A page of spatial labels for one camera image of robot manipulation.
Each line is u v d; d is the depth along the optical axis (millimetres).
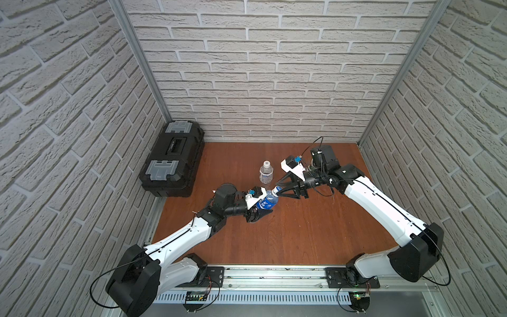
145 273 396
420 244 392
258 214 669
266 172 914
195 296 725
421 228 416
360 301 695
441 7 686
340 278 731
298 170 596
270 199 697
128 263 386
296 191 612
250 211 669
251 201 657
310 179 609
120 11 699
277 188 668
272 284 727
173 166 866
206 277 724
